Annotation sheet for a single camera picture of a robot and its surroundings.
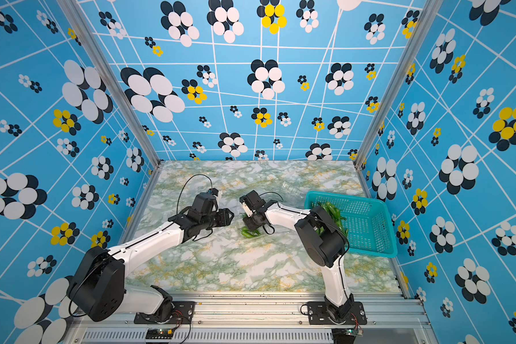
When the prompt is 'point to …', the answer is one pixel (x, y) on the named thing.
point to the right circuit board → (354, 332)
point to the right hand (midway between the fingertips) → (253, 220)
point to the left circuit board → (159, 333)
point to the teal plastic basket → (369, 227)
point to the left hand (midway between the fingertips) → (233, 213)
